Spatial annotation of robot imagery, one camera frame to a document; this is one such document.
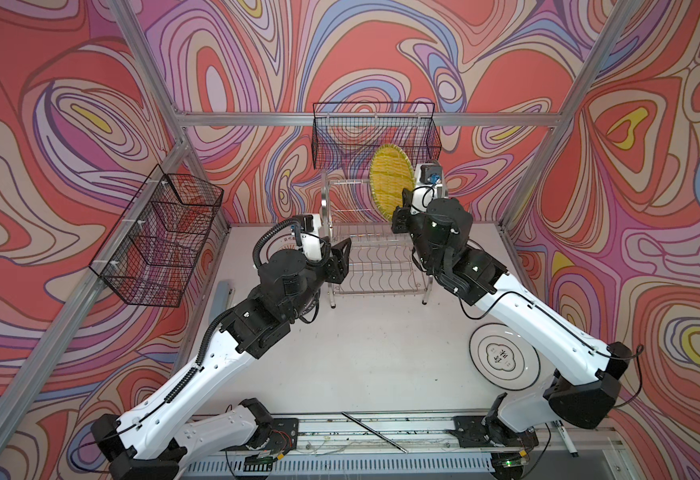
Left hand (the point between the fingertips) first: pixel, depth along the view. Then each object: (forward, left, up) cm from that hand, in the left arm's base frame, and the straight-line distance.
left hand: (345, 239), depth 62 cm
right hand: (+9, -13, +4) cm, 16 cm away
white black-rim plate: (-11, -46, -40) cm, 62 cm away
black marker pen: (-31, -54, -39) cm, 74 cm away
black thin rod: (-30, -7, -40) cm, 50 cm away
